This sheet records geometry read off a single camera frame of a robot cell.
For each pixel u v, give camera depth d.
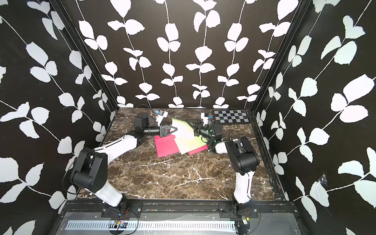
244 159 0.52
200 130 0.81
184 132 0.86
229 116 1.14
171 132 0.80
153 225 0.70
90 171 0.46
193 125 0.79
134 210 0.73
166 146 0.99
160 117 0.76
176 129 0.80
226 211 0.73
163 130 0.74
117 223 0.70
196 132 0.82
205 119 0.86
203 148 0.99
